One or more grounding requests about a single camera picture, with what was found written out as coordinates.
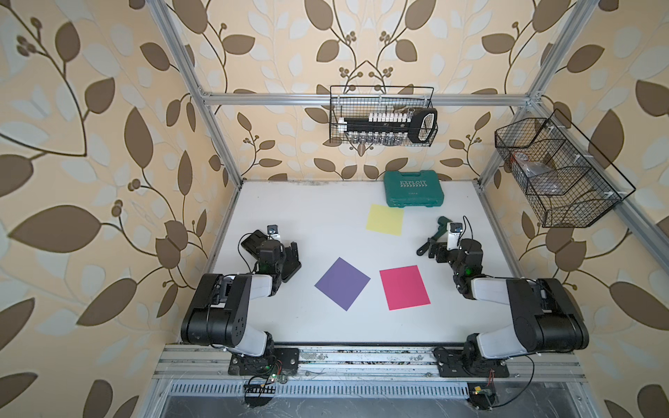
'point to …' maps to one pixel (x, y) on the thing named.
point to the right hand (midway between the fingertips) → (443, 238)
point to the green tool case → (413, 188)
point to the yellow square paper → (385, 219)
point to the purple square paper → (342, 283)
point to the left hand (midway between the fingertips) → (276, 241)
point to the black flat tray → (251, 243)
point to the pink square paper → (404, 287)
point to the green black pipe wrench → (442, 222)
